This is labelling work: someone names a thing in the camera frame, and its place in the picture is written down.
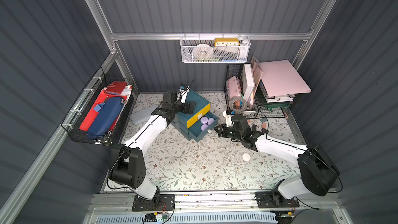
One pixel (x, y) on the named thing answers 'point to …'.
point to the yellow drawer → (198, 115)
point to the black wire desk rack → (263, 107)
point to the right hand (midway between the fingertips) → (218, 130)
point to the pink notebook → (232, 88)
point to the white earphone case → (246, 157)
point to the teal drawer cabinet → (179, 122)
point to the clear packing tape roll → (235, 98)
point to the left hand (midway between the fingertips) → (189, 100)
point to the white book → (248, 84)
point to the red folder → (114, 89)
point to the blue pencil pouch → (107, 112)
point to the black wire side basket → (83, 104)
